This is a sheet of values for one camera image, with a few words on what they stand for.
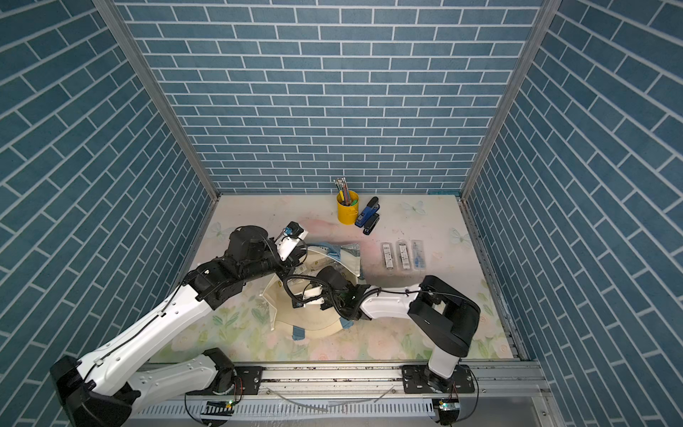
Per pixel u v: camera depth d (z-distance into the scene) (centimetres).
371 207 112
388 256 99
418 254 101
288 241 60
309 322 80
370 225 106
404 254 99
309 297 74
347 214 107
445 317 46
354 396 72
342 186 104
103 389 38
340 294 66
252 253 53
